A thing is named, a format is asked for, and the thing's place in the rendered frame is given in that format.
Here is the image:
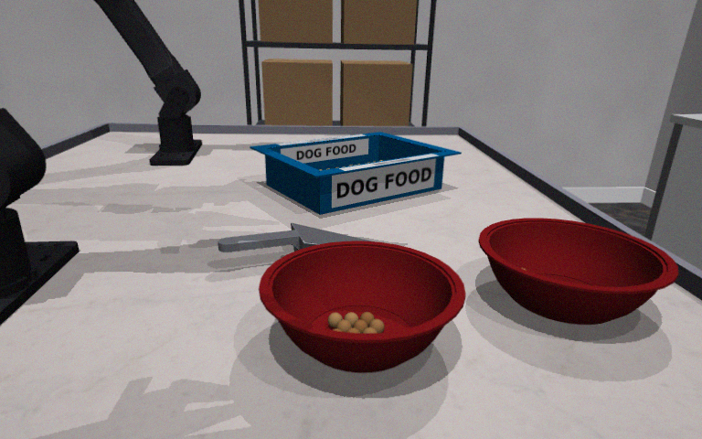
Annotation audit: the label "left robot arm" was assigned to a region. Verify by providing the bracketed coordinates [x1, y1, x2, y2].
[94, 0, 202, 166]

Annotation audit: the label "blue dog food box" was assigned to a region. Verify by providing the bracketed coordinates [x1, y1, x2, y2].
[251, 132, 462, 215]

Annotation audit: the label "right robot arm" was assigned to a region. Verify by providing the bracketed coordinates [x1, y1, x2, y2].
[0, 108, 79, 326]

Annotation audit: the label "grey table edge rim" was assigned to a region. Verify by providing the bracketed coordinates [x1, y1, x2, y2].
[40, 123, 702, 300]

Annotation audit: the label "red bowl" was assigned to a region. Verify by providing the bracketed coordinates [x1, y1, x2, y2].
[479, 218, 678, 325]
[259, 241, 465, 373]

